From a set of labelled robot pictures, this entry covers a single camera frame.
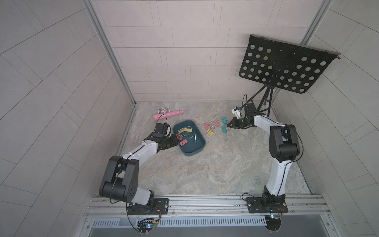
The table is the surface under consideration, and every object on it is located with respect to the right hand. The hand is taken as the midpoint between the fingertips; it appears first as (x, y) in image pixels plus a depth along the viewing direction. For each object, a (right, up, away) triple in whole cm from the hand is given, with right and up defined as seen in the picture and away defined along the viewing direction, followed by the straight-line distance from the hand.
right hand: (228, 123), depth 98 cm
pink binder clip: (-8, -1, +4) cm, 8 cm away
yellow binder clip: (-13, -6, -1) cm, 14 cm away
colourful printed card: (-46, +9, +10) cm, 48 cm away
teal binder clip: (-2, +1, +6) cm, 6 cm away
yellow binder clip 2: (-32, -5, -2) cm, 32 cm away
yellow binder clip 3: (-27, -5, -2) cm, 27 cm away
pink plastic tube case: (-48, +4, +7) cm, 49 cm away
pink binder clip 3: (-33, -8, -3) cm, 35 cm away
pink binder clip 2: (-30, -12, -6) cm, 33 cm away
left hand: (-32, -9, -8) cm, 34 cm away
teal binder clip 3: (-23, -8, -5) cm, 25 cm away
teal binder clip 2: (-3, -4, 0) cm, 5 cm away
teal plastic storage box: (-26, -10, -4) cm, 28 cm away
